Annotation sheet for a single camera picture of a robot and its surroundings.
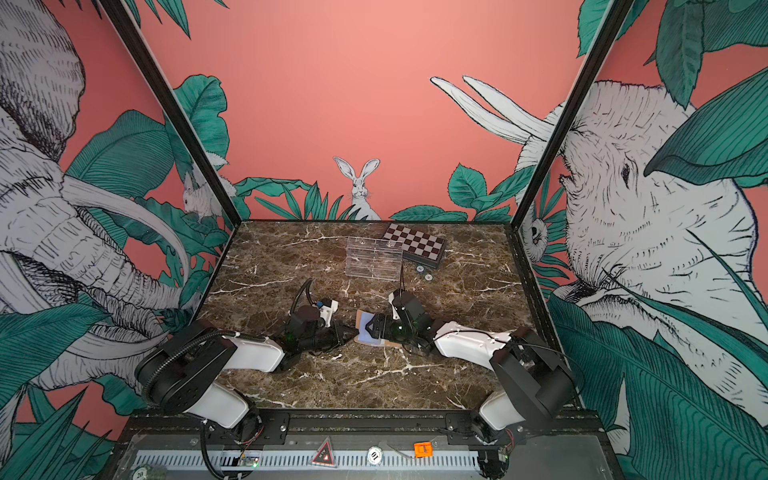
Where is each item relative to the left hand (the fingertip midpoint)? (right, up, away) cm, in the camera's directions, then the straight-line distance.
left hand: (362, 329), depth 85 cm
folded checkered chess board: (+18, +24, +24) cm, 39 cm away
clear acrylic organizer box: (+2, +20, +19) cm, 28 cm away
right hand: (+3, +1, -1) cm, 3 cm away
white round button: (+5, -26, -15) cm, 30 cm away
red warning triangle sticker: (-7, -26, -16) cm, 31 cm away
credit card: (+1, -3, +1) cm, 3 cm away
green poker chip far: (+19, +17, +22) cm, 34 cm away
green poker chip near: (+22, +14, +19) cm, 32 cm away
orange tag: (+16, -24, -16) cm, 33 cm away
